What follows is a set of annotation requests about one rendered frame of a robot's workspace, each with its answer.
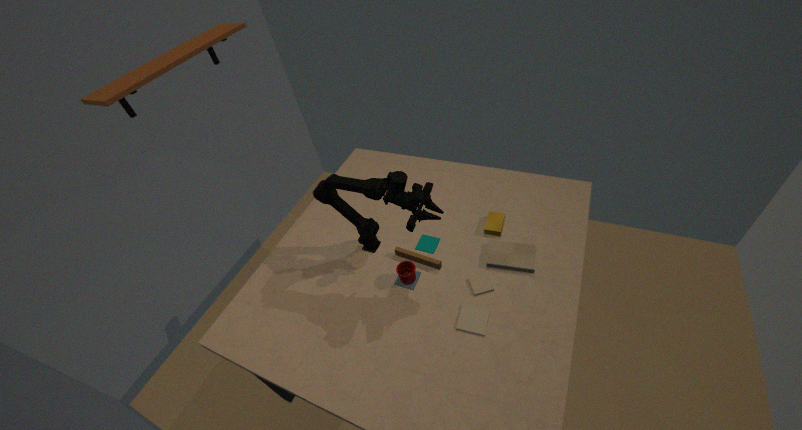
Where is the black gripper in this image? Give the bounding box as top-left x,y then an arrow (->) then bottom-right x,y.
399,182 -> 444,232

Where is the brown flat bar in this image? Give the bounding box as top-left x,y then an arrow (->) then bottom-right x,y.
395,247 -> 442,270

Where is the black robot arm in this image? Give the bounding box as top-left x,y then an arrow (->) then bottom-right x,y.
313,171 -> 425,253

